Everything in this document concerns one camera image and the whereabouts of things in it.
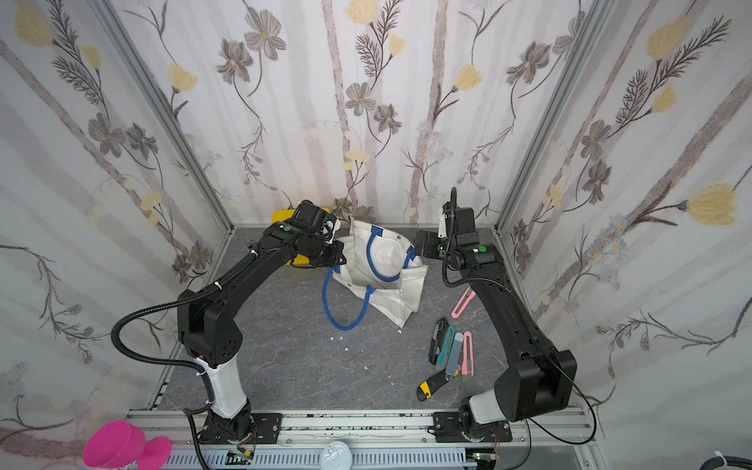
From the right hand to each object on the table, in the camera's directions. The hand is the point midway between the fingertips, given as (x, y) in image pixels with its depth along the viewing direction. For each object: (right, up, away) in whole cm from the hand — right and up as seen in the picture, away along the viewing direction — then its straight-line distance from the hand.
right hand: (436, 239), depth 78 cm
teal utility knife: (+5, -33, +10) cm, 35 cm away
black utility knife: (+2, -31, +10) cm, 32 cm away
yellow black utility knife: (-2, -42, +2) cm, 42 cm away
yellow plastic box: (-56, +12, +41) cm, 71 cm away
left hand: (-24, -5, +7) cm, 25 cm away
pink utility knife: (+10, -24, +17) cm, 31 cm away
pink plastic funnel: (-68, -43, -20) cm, 83 cm away
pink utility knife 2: (+11, -36, +7) cm, 38 cm away
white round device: (-25, -51, -12) cm, 58 cm away
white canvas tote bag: (-15, -9, +18) cm, 25 cm away
